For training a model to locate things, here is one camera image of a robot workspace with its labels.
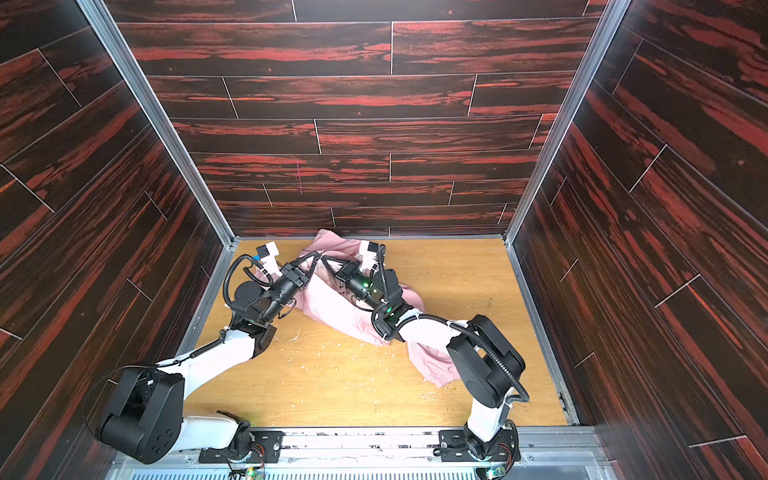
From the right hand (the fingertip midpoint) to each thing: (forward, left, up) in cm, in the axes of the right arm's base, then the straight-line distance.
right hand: (323, 257), depth 73 cm
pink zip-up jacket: (-3, +2, -12) cm, 12 cm away
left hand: (0, +1, 0) cm, 1 cm away
